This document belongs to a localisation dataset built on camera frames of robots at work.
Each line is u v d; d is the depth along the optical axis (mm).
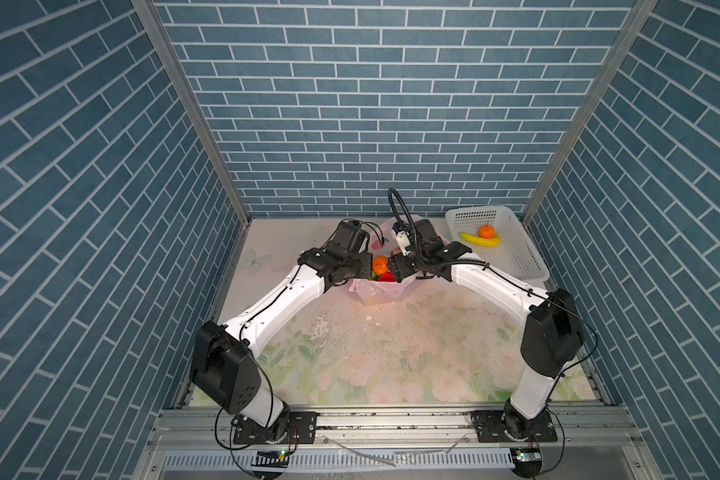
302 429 741
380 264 934
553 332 472
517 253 1054
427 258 654
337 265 578
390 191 702
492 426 736
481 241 1118
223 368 416
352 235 614
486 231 1118
